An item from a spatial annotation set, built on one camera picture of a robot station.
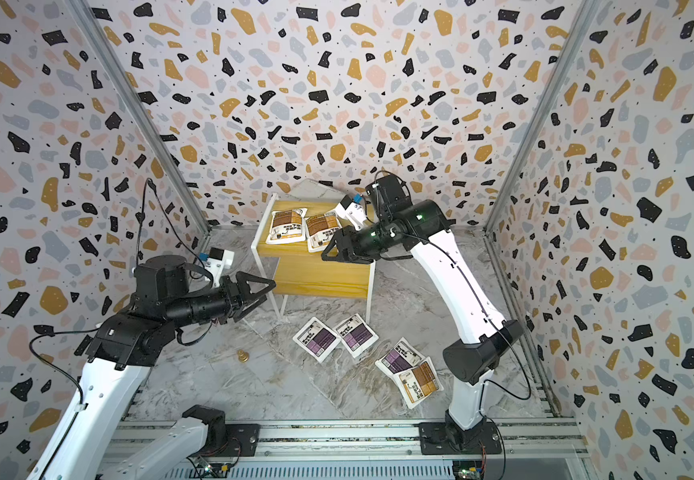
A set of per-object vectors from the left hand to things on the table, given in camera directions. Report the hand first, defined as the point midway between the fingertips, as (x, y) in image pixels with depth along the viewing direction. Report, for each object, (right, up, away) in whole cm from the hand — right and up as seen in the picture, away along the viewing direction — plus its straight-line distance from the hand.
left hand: (271, 290), depth 61 cm
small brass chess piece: (-16, -22, +25) cm, 37 cm away
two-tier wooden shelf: (+1, +10, +11) cm, 15 cm away
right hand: (+11, +6, +4) cm, 14 cm away
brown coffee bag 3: (+34, -28, +20) cm, 48 cm away
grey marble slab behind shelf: (+2, +29, +42) cm, 52 cm away
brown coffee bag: (0, +14, +12) cm, 18 cm away
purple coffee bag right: (+31, -22, +26) cm, 46 cm away
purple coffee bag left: (+5, -18, +29) cm, 35 cm away
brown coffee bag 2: (+8, +14, +12) cm, 20 cm away
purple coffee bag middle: (+16, -18, +31) cm, 39 cm away
